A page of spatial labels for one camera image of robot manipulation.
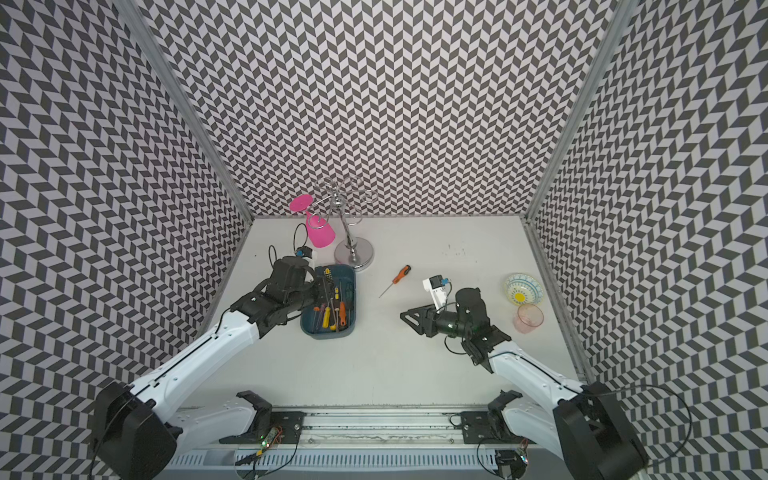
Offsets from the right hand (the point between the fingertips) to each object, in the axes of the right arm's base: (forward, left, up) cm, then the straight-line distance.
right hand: (406, 320), depth 78 cm
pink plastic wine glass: (+31, +28, 0) cm, 41 cm away
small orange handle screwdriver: (+22, +1, -10) cm, 24 cm away
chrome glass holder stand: (+28, +16, +18) cm, 37 cm away
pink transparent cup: (+5, -37, -10) cm, 39 cm away
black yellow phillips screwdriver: (+10, +22, -9) cm, 26 cm away
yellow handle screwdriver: (+6, +25, -11) cm, 28 cm away
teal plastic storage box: (+7, +22, -11) cm, 25 cm away
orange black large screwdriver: (+7, +20, -10) cm, 23 cm away
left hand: (+8, +20, +4) cm, 22 cm away
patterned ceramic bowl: (+16, -38, -11) cm, 43 cm away
